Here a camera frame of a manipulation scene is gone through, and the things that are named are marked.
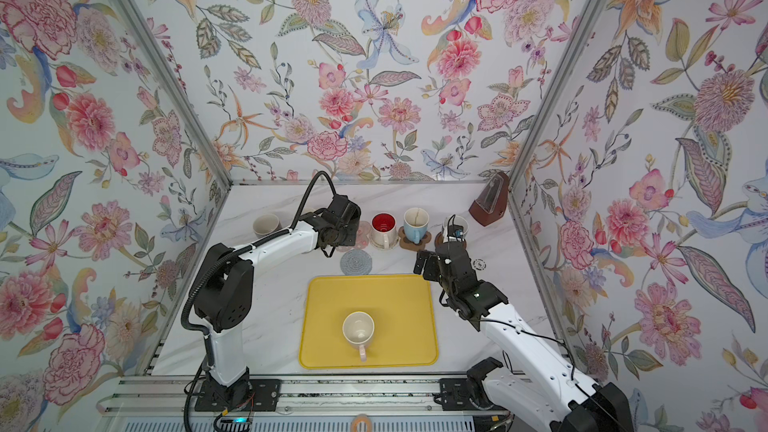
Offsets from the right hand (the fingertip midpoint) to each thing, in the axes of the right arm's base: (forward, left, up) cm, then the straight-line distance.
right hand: (432, 253), depth 82 cm
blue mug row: (-3, -3, +15) cm, 16 cm away
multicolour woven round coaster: (+12, +17, -15) cm, 25 cm away
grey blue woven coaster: (+6, +23, -15) cm, 28 cm away
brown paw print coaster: (+13, +6, -16) cm, 22 cm away
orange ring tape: (-36, +18, -16) cm, 44 cm away
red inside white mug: (+14, +14, -9) cm, 21 cm away
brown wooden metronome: (+26, -22, -7) cm, 35 cm away
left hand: (+11, +24, -7) cm, 27 cm away
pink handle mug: (-16, +20, -15) cm, 29 cm away
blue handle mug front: (+20, +3, -11) cm, 23 cm away
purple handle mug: (+15, +53, -8) cm, 56 cm away
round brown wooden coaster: (+16, -5, -16) cm, 23 cm away
